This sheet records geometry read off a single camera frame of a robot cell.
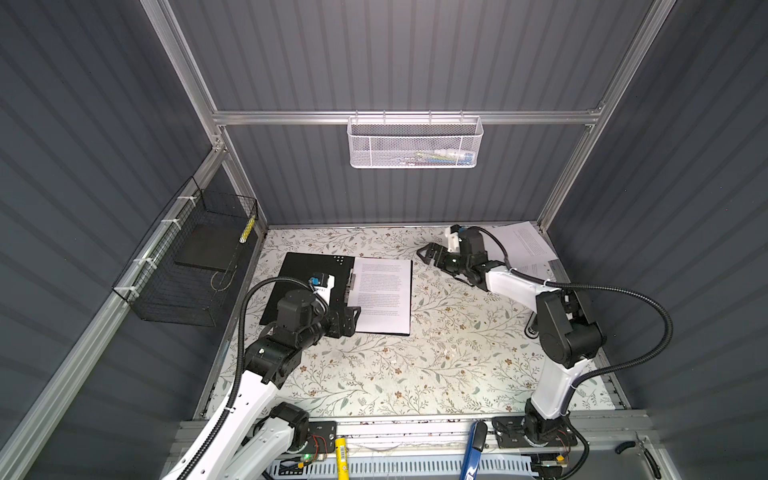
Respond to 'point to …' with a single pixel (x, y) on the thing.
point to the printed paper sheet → (383, 292)
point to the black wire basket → (182, 270)
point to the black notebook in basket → (213, 246)
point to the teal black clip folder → (333, 266)
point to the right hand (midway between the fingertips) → (430, 257)
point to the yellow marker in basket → (247, 229)
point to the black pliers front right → (642, 447)
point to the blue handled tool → (473, 454)
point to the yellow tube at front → (342, 458)
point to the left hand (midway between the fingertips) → (343, 307)
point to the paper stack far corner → (526, 250)
